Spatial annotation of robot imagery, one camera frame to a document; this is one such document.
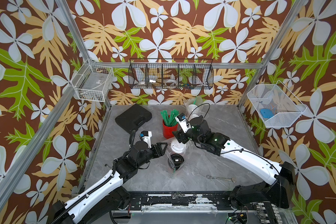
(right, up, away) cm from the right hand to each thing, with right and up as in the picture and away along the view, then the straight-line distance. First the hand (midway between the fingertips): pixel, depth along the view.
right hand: (176, 128), depth 75 cm
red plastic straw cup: (-5, -3, +20) cm, 21 cm away
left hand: (-6, -9, -1) cm, 10 cm away
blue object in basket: (+54, +9, +6) cm, 55 cm away
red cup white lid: (+1, -11, +1) cm, 11 cm away
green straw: (+15, +17, +21) cm, 31 cm away
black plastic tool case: (-31, +6, +32) cm, 45 cm away
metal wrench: (+35, -31, +7) cm, 47 cm away
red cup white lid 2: (+14, +12, +21) cm, 28 cm away
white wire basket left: (-52, +28, +11) cm, 60 cm away
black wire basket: (-2, +37, +21) cm, 42 cm away
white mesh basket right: (+61, +13, +7) cm, 63 cm away
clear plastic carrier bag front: (+18, +17, +20) cm, 32 cm away
